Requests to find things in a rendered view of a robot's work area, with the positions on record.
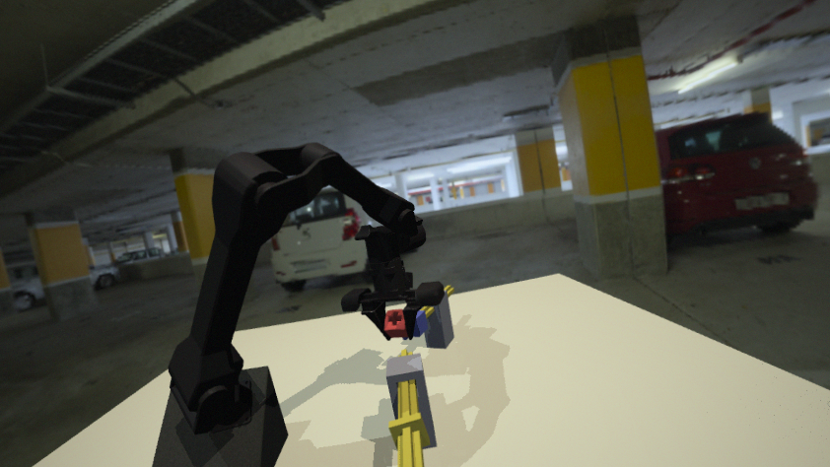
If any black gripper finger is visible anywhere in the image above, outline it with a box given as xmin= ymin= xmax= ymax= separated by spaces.
xmin=361 ymin=301 xmax=390 ymax=341
xmin=402 ymin=305 xmax=422 ymax=340

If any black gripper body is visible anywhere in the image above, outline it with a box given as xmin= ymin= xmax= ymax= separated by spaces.
xmin=341 ymin=257 xmax=445 ymax=312

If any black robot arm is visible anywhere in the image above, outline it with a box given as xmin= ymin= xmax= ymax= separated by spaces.
xmin=168 ymin=142 xmax=426 ymax=434

